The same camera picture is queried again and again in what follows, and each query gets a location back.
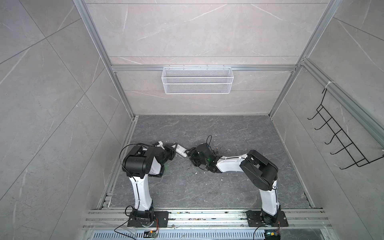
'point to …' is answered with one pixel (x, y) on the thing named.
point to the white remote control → (180, 150)
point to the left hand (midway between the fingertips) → (178, 140)
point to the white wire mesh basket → (197, 80)
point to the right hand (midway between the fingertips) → (184, 153)
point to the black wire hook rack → (356, 155)
